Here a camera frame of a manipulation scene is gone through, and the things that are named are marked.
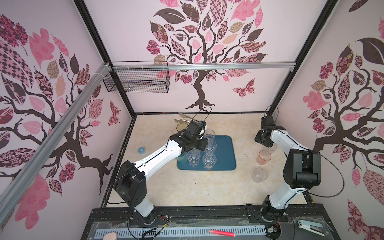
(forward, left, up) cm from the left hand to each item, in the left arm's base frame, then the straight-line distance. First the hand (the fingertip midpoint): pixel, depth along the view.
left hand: (204, 143), depth 83 cm
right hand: (+8, -39, -7) cm, 40 cm away
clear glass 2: (+5, -6, -11) cm, 14 cm away
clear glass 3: (-1, +6, -15) cm, 16 cm away
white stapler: (-38, -50, -13) cm, 64 cm away
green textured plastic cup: (-5, +12, -8) cm, 16 cm away
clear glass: (+14, -5, -11) cm, 19 cm away
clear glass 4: (-3, -4, -15) cm, 15 cm away
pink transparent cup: (-1, -39, -14) cm, 41 cm away
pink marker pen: (-40, -5, -15) cm, 43 cm away
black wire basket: (+62, +53, 0) cm, 82 cm away
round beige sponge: (-41, +45, -16) cm, 63 cm away
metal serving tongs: (+35, +12, -17) cm, 40 cm away
